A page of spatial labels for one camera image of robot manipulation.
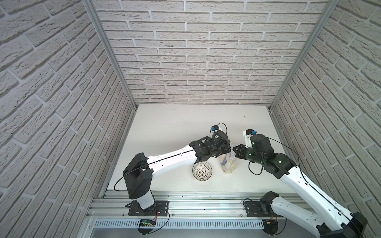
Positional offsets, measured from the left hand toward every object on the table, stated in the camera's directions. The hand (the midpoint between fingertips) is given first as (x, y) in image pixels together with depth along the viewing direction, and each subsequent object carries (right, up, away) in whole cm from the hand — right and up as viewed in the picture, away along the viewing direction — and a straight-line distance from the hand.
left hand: (231, 140), depth 76 cm
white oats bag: (-1, -11, +2) cm, 12 cm away
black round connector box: (+17, -41, -6) cm, 45 cm away
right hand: (-1, -4, -2) cm, 5 cm away
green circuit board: (-43, -41, -4) cm, 59 cm away
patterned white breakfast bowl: (-15, -19, +9) cm, 26 cm away
